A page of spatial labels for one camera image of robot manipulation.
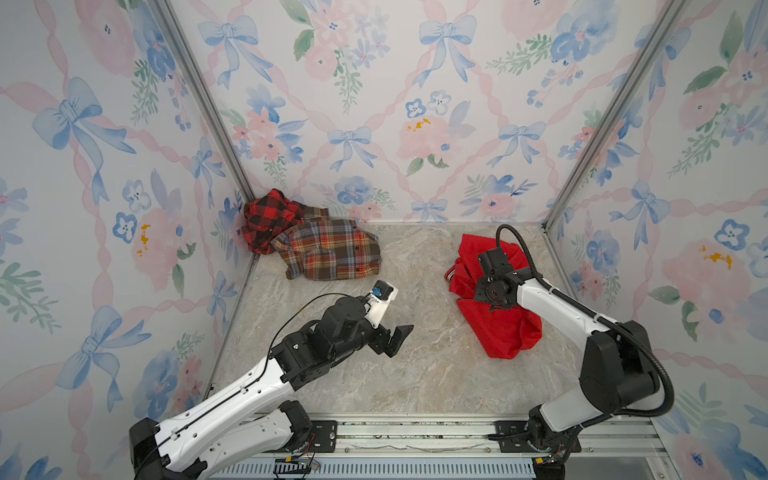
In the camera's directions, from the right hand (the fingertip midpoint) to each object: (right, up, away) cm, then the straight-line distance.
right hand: (485, 292), depth 91 cm
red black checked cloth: (-73, +25, +16) cm, 79 cm away
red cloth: (+4, -11, -5) cm, 13 cm away
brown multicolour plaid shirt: (-50, +13, +9) cm, 53 cm away
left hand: (-27, -2, -23) cm, 36 cm away
